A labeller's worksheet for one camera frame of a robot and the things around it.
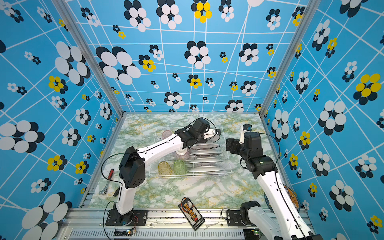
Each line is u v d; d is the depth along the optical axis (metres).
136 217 0.72
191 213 0.74
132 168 0.50
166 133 0.94
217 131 0.73
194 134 0.66
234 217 0.73
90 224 0.74
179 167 0.87
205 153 0.82
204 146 0.97
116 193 0.80
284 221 0.39
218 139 0.96
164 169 0.81
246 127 0.64
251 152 0.54
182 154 0.89
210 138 0.74
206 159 0.80
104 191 0.80
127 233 0.70
